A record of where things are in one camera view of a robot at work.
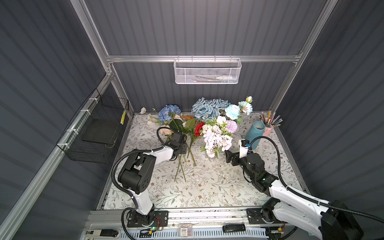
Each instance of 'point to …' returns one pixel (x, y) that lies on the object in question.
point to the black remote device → (234, 227)
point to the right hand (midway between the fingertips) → (235, 147)
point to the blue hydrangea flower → (164, 114)
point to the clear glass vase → (210, 154)
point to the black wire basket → (91, 137)
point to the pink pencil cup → (267, 131)
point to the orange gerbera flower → (187, 117)
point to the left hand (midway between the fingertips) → (184, 147)
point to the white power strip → (102, 233)
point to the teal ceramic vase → (256, 130)
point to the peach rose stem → (165, 131)
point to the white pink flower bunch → (217, 135)
